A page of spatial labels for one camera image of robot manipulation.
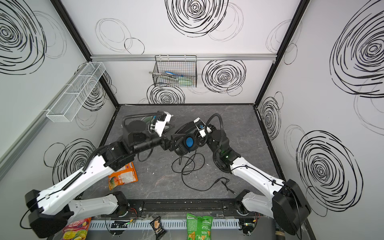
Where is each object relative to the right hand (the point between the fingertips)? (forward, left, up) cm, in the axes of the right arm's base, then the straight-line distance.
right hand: (198, 121), depth 75 cm
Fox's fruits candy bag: (-44, +53, -23) cm, 73 cm away
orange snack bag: (-19, +38, -24) cm, 49 cm away
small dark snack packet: (-43, +17, -26) cm, 53 cm away
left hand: (-11, +8, +7) cm, 16 cm away
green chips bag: (-42, -1, -23) cm, 48 cm away
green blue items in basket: (+25, +17, +8) cm, 32 cm away
